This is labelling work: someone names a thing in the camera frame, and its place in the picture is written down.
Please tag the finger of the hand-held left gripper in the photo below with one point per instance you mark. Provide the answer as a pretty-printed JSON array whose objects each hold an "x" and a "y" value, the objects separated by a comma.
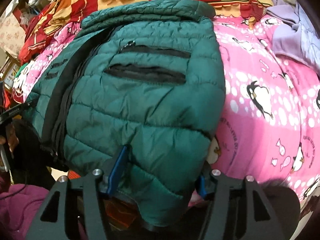
[{"x": 30, "y": 104}]

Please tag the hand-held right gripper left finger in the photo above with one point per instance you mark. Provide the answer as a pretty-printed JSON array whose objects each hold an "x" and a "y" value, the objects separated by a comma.
[{"x": 117, "y": 171}]

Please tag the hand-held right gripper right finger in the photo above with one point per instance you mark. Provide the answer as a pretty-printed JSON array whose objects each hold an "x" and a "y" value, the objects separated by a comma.
[{"x": 202, "y": 185}]

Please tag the green puffer jacket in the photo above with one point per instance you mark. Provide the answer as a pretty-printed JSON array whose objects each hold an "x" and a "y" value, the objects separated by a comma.
[{"x": 150, "y": 100}]

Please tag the person's left hand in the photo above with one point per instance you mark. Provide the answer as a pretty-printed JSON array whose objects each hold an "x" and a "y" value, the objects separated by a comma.
[{"x": 12, "y": 138}]

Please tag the red white patterned cloth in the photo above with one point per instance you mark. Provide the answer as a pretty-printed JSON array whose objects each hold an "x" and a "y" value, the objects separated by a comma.
[{"x": 18, "y": 96}]

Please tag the white knit glove green cuff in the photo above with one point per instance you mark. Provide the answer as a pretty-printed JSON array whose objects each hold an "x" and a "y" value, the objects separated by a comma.
[{"x": 22, "y": 78}]

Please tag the wooden framed picture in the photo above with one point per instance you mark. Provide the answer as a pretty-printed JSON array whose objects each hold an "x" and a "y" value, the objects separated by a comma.
[{"x": 10, "y": 72}]

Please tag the pink penguin blanket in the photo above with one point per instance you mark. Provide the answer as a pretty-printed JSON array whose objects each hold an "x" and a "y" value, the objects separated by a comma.
[{"x": 262, "y": 130}]

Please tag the person's magenta clothing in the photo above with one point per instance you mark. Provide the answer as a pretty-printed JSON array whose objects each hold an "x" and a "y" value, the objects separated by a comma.
[{"x": 22, "y": 205}]

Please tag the pile of plastic bags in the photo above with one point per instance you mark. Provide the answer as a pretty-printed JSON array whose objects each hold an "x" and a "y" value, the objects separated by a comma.
[{"x": 32, "y": 2}]

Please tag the lavender garment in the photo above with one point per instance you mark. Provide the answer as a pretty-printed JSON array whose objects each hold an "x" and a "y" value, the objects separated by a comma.
[{"x": 287, "y": 42}]

